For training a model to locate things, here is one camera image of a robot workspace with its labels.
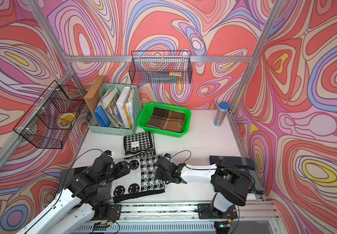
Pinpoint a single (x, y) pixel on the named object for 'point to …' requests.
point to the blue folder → (101, 116)
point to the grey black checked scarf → (66, 175)
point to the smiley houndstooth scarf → (140, 181)
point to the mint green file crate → (94, 127)
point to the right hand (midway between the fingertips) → (157, 178)
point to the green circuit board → (102, 225)
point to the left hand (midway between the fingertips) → (128, 168)
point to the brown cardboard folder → (92, 97)
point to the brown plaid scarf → (167, 119)
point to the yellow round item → (65, 119)
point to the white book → (125, 103)
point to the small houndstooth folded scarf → (139, 145)
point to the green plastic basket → (146, 112)
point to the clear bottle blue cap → (219, 118)
